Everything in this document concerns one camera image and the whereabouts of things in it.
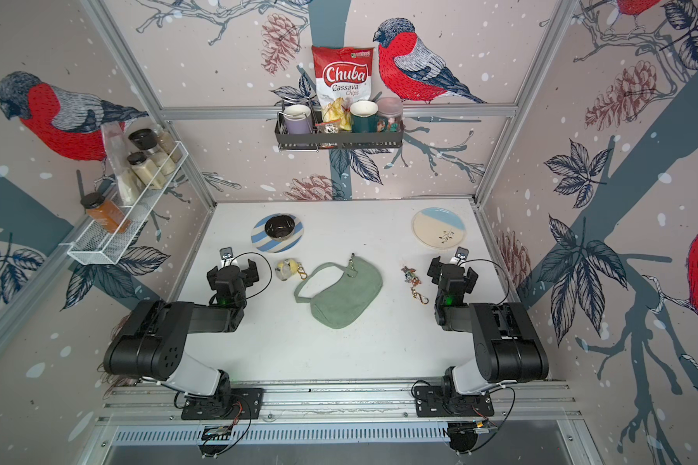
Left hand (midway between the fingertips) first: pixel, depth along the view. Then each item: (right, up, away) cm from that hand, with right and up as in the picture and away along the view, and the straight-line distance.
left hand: (237, 256), depth 93 cm
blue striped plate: (+4, +4, +14) cm, 16 cm away
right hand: (+71, -1, 0) cm, 71 cm away
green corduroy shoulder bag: (+33, -13, 0) cm, 36 cm away
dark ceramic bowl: (+10, +10, +14) cm, 20 cm away
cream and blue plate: (+71, +9, +19) cm, 75 cm away
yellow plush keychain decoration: (+16, -4, +2) cm, 17 cm away
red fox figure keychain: (+59, -9, +2) cm, 59 cm away
